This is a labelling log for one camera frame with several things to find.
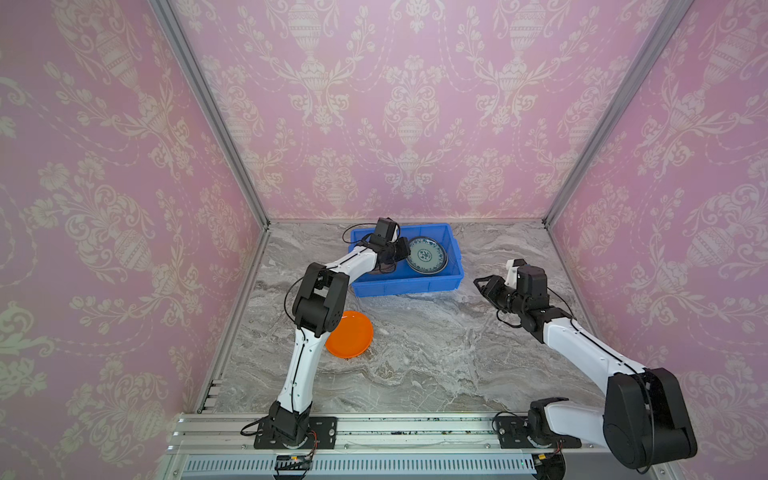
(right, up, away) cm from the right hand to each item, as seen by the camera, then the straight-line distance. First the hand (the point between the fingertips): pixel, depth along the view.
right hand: (478, 281), depth 87 cm
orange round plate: (-37, -17, +2) cm, 41 cm away
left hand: (-18, +10, +16) cm, 26 cm away
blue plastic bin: (-21, -1, +15) cm, 26 cm away
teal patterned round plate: (-13, +7, +19) cm, 24 cm away
